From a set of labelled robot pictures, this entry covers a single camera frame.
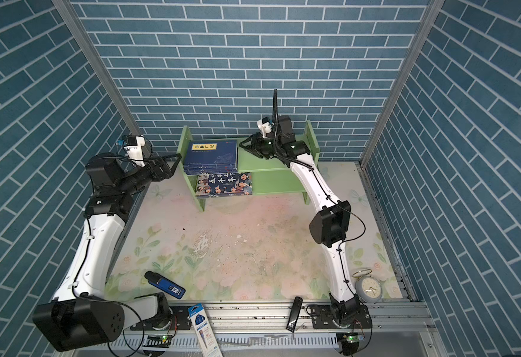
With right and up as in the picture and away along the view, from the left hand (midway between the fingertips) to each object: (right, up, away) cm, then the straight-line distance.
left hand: (172, 156), depth 70 cm
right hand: (+19, +6, +12) cm, 23 cm away
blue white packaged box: (+12, -58, -2) cm, 59 cm away
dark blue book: (+11, +1, +10) cm, 15 cm away
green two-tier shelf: (+31, -6, +31) cm, 44 cm away
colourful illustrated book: (+11, -9, +23) cm, 27 cm away
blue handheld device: (-6, -45, +8) cm, 46 cm away
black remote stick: (+39, -52, +2) cm, 65 cm away
